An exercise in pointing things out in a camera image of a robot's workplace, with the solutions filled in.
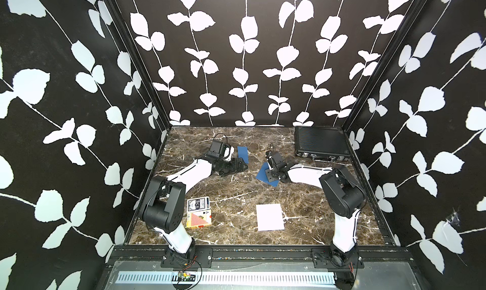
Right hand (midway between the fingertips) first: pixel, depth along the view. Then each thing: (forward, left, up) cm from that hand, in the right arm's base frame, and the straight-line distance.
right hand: (268, 169), depth 100 cm
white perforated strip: (-48, +17, -1) cm, 51 cm away
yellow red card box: (-26, +33, +1) cm, 42 cm away
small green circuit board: (-48, +34, -1) cm, 58 cm away
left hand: (-4, +14, +10) cm, 17 cm away
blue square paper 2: (-4, +4, 0) cm, 5 cm away
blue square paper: (+12, +15, -2) cm, 19 cm away
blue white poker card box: (-20, +34, +2) cm, 40 cm away
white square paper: (-25, +1, 0) cm, 25 cm away
